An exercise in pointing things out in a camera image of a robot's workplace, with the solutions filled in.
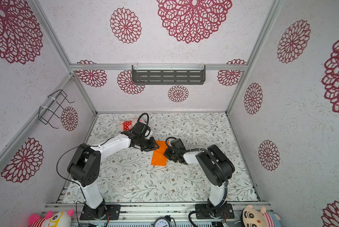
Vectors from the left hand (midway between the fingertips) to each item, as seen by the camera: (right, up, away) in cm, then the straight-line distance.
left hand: (158, 149), depth 90 cm
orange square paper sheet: (0, -6, +3) cm, 7 cm away
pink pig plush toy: (-23, +15, +13) cm, 30 cm away
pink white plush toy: (-44, -29, -24) cm, 58 cm away
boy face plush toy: (+45, -27, -25) cm, 58 cm away
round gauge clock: (+4, -32, -21) cm, 38 cm away
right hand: (+3, -2, +5) cm, 6 cm away
